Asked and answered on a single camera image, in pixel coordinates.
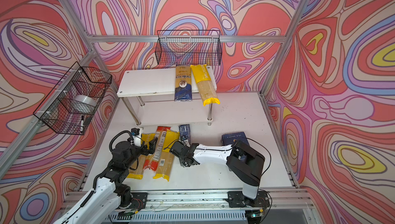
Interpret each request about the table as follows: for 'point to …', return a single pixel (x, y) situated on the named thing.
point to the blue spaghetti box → (184, 131)
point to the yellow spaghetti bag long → (166, 161)
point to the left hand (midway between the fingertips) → (150, 136)
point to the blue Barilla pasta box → (230, 139)
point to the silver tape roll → (85, 100)
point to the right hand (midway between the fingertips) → (189, 160)
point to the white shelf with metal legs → (149, 94)
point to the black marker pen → (82, 124)
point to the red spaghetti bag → (151, 161)
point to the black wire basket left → (72, 103)
